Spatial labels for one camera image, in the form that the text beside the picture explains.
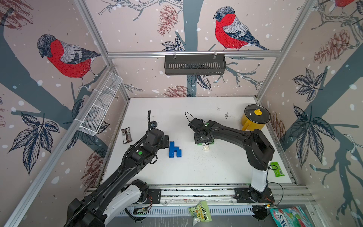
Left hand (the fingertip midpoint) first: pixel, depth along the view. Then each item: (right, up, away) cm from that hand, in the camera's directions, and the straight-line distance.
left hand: (161, 134), depth 80 cm
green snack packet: (+21, -37, -11) cm, 44 cm away
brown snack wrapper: (-28, -4, +18) cm, 33 cm away
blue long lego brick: (+5, -11, +10) cm, 16 cm away
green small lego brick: (+23, -6, +3) cm, 24 cm away
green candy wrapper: (+68, -23, +2) cm, 72 cm away
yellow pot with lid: (+62, +9, +17) cm, 65 cm away
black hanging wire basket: (+21, +48, +25) cm, 58 cm away
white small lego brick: (+27, -11, +11) cm, 31 cm away
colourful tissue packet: (+64, -37, -14) cm, 76 cm away
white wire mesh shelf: (-43, +8, +6) cm, 44 cm away
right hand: (+24, -5, +12) cm, 27 cm away
